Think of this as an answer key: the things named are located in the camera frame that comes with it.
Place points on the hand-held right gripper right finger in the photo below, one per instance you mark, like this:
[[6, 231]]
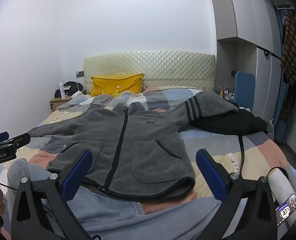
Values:
[[210, 175]]

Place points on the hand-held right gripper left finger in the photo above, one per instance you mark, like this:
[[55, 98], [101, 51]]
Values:
[[76, 172]]

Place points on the grey fleece zip jacket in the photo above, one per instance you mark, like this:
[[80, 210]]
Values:
[[138, 142]]

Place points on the patchwork checked duvet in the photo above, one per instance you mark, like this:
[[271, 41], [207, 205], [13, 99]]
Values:
[[213, 145]]

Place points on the wooden nightstand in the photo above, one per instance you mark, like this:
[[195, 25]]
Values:
[[59, 103]]

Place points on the black garment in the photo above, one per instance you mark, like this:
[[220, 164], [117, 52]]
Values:
[[225, 125]]

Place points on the person's grey pants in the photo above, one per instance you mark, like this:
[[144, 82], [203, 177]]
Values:
[[113, 215]]

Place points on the white bottle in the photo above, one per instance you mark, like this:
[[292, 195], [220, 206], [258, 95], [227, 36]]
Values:
[[62, 91]]

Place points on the black bag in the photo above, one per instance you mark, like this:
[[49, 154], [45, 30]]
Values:
[[73, 86]]

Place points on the group of small bottles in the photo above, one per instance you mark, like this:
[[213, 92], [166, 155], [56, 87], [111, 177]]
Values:
[[226, 91]]

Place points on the blue padded board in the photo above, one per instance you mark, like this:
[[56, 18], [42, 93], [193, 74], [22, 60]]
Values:
[[244, 92]]

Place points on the yellow pillow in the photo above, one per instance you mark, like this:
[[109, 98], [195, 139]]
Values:
[[115, 85]]

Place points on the cream quilted headboard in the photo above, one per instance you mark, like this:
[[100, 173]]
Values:
[[175, 67]]

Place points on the hanging houndstooth coat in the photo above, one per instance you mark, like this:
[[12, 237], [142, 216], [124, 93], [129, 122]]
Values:
[[290, 50]]

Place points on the grey overhead cabinet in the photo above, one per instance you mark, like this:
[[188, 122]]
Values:
[[245, 12]]

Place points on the smartphone on white mount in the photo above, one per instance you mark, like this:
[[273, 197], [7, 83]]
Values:
[[279, 190]]

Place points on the wall switch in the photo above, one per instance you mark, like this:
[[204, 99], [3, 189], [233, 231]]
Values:
[[80, 74]]

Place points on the black clothes rail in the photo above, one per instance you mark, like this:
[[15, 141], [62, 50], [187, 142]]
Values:
[[269, 52]]

